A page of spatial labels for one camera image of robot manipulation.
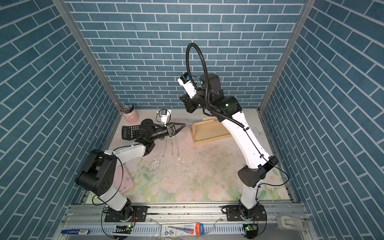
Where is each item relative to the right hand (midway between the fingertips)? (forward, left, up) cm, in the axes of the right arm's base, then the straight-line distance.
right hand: (183, 98), depth 66 cm
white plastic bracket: (-38, -51, -40) cm, 75 cm away
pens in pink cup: (+21, +46, -31) cm, 60 cm away
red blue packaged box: (-44, -3, -43) cm, 61 cm away
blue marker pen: (-49, +46, -42) cm, 79 cm away
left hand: (-2, -1, -19) cm, 19 cm away
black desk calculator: (+8, +42, -41) cm, 60 cm away
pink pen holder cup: (+18, +43, -35) cm, 58 cm away
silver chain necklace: (-6, +16, -44) cm, 47 cm away
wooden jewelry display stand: (+14, -14, -40) cm, 45 cm away
